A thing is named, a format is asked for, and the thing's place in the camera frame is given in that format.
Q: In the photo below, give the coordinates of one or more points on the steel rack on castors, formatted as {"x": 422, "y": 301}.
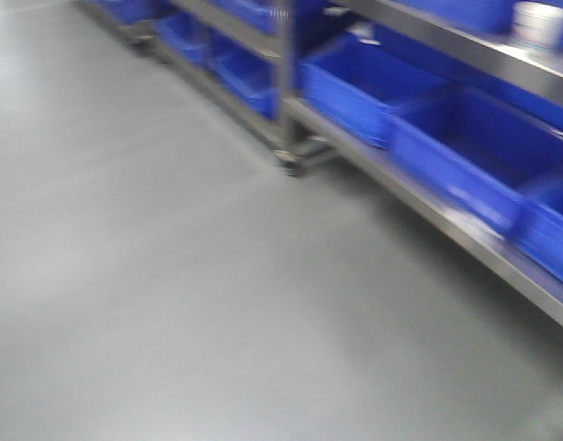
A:
{"x": 400, "y": 174}
{"x": 244, "y": 50}

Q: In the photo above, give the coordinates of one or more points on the row of blue bins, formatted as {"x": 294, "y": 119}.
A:
{"x": 244, "y": 78}
{"x": 446, "y": 138}

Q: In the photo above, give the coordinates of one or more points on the white plastic tub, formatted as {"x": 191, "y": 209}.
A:
{"x": 540, "y": 23}

